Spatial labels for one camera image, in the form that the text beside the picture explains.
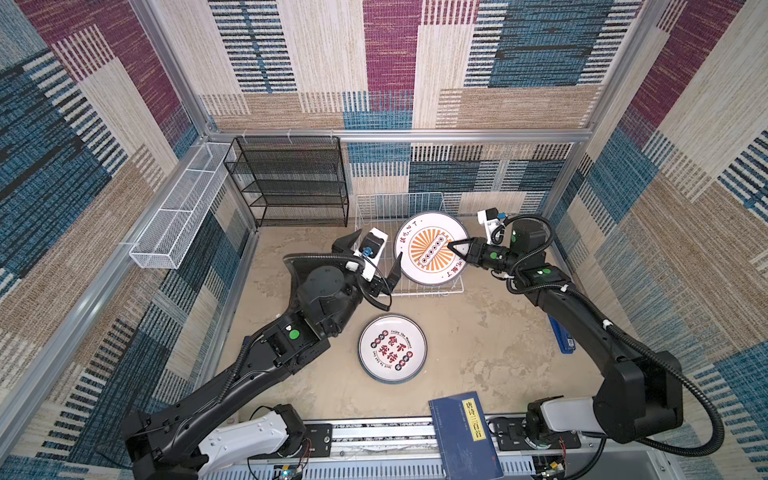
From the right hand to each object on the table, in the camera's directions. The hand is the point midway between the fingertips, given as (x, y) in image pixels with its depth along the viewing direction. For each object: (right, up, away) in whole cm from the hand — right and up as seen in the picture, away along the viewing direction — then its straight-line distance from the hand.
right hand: (449, 249), depth 77 cm
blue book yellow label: (+3, -46, -6) cm, 46 cm away
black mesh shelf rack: (-51, +25, +34) cm, 66 cm away
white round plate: (-14, -28, +10) cm, 33 cm away
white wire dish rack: (-15, +14, +42) cm, 47 cm away
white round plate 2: (-7, +2, +2) cm, 7 cm away
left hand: (-17, +2, -16) cm, 24 cm away
